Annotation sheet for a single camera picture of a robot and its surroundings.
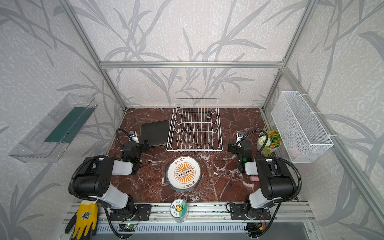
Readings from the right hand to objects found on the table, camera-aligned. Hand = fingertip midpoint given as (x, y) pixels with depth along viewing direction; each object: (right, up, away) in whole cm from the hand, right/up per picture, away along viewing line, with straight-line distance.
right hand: (238, 136), depth 95 cm
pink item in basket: (+22, -5, -23) cm, 32 cm away
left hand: (-63, +1, -1) cm, 63 cm away
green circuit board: (-59, -41, -24) cm, 76 cm away
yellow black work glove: (-79, -37, -26) cm, 91 cm away
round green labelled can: (-34, -31, -27) cm, 54 cm away
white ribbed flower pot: (+13, -7, -3) cm, 15 cm away
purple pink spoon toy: (+6, -22, -13) cm, 27 cm away
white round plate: (-34, -21, -11) cm, 41 cm away
